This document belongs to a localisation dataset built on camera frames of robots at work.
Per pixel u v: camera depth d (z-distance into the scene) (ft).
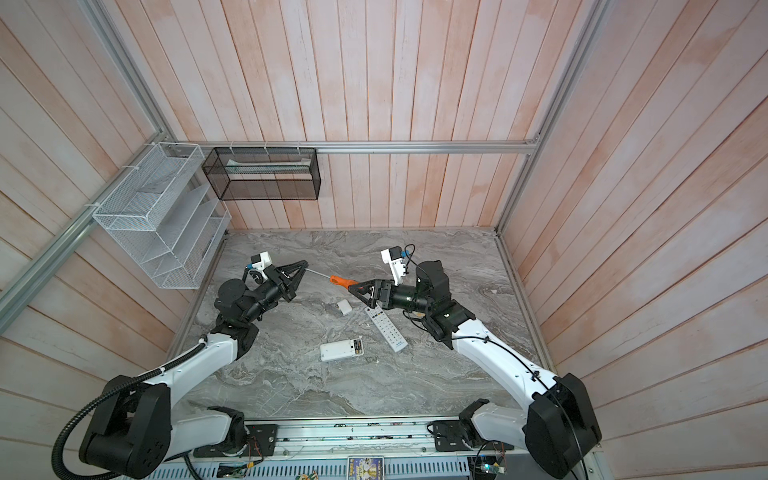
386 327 3.02
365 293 2.36
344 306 3.21
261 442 2.41
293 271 2.46
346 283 2.38
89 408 1.27
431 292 1.94
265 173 3.41
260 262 2.44
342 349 2.89
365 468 2.25
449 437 2.40
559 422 1.29
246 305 2.08
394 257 2.20
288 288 2.35
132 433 1.34
